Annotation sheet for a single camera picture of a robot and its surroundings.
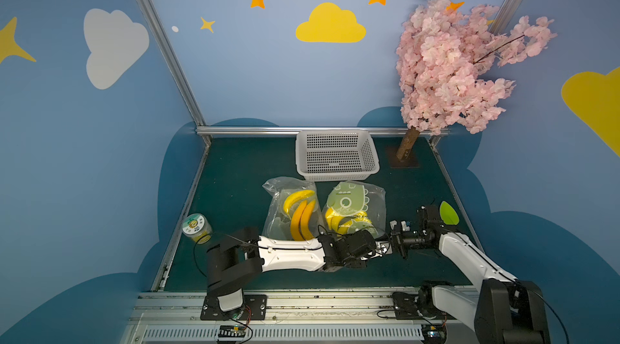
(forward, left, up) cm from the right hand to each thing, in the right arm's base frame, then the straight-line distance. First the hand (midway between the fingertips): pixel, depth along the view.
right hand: (377, 239), depth 80 cm
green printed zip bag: (+14, +8, -3) cm, 16 cm away
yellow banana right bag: (+10, +15, -8) cm, 20 cm away
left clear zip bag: (+5, +36, -3) cm, 36 cm away
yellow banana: (+10, +4, -5) cm, 12 cm away
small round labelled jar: (0, +62, 0) cm, 62 cm away
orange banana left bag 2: (+8, +26, -6) cm, 27 cm away
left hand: (0, +4, -1) cm, 4 cm away
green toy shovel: (+16, -32, -9) cm, 37 cm away
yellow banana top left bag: (+17, +30, -3) cm, 35 cm away
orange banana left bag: (+7, +29, -7) cm, 31 cm away
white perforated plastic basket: (+44, +14, -8) cm, 47 cm away
